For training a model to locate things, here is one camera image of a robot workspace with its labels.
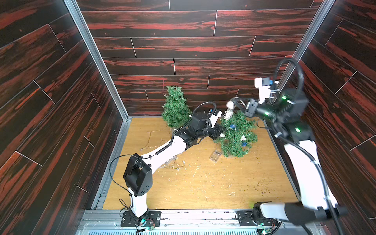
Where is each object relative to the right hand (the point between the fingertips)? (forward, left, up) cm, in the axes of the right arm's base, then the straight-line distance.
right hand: (237, 98), depth 59 cm
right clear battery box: (0, +3, -48) cm, 48 cm away
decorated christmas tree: (-2, -7, -24) cm, 25 cm away
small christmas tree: (+12, +28, -20) cm, 36 cm away
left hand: (+1, +1, -20) cm, 20 cm away
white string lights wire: (-6, +31, -47) cm, 57 cm away
